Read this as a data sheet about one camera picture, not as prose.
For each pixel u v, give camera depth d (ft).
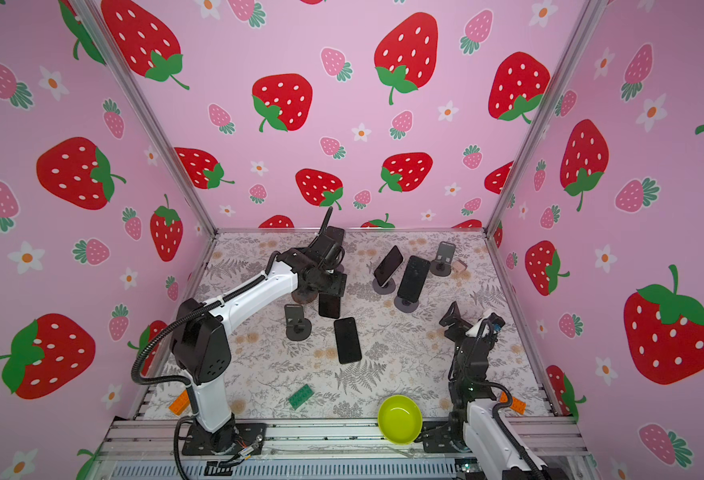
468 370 2.04
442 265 3.52
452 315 2.54
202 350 1.55
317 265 2.14
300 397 2.63
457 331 2.45
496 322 2.24
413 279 3.05
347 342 2.98
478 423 1.87
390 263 3.11
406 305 3.24
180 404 2.56
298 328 3.03
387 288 3.32
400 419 2.53
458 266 3.52
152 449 2.40
